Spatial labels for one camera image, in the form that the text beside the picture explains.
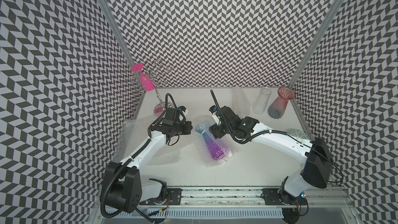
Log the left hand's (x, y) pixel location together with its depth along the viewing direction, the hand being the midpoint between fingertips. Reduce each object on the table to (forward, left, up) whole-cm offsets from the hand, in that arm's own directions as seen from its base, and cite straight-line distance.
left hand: (191, 128), depth 85 cm
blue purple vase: (-12, -13, -3) cm, 18 cm away
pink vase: (+13, -51, +1) cm, 53 cm away
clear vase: (+22, -33, -9) cm, 41 cm away
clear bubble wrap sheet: (0, +35, -8) cm, 36 cm away
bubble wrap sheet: (-10, -20, -2) cm, 22 cm away
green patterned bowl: (+1, -62, -8) cm, 63 cm away
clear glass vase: (+20, -44, -2) cm, 48 cm away
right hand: (-2, -14, +4) cm, 14 cm away
